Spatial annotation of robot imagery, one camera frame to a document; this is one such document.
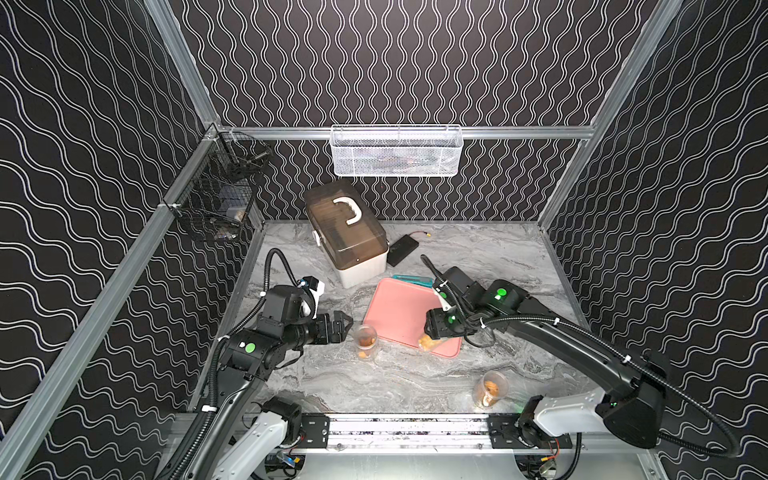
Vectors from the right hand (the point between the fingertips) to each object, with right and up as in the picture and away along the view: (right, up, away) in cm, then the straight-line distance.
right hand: (434, 327), depth 75 cm
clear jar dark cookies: (-18, -6, +9) cm, 21 cm away
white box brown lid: (-25, +27, +28) cm, 47 cm away
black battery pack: (-7, +20, +36) cm, 41 cm away
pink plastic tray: (-8, 0, +23) cm, 24 cm away
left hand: (-24, +3, -4) cm, 24 cm away
